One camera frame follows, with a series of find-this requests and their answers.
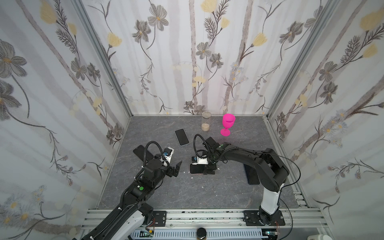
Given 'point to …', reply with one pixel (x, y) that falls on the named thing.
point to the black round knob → (201, 233)
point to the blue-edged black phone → (197, 169)
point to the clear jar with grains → (205, 122)
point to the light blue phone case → (177, 139)
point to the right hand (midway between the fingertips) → (201, 159)
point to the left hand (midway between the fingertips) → (171, 154)
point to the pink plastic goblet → (228, 120)
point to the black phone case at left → (139, 151)
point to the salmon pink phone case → (195, 174)
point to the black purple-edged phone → (182, 137)
